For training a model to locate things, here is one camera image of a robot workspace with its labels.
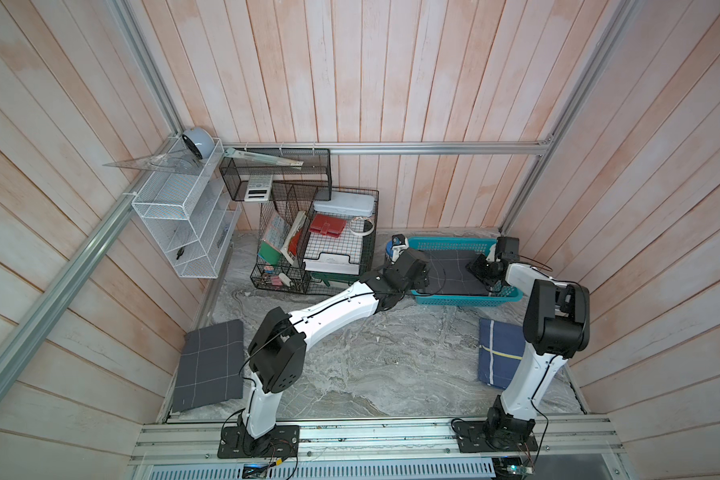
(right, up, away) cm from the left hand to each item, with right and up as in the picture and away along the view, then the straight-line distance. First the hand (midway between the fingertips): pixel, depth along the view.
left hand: (413, 273), depth 84 cm
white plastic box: (-19, +23, +13) cm, 33 cm away
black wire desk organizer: (-28, +8, +4) cm, 30 cm away
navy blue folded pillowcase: (+27, -24, +3) cm, 36 cm away
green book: (-47, +6, +20) cm, 51 cm away
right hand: (+24, +2, +20) cm, 31 cm away
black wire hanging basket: (-33, +32, +23) cm, 52 cm away
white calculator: (-49, +28, +13) cm, 58 cm away
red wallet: (-26, +15, +8) cm, 31 cm away
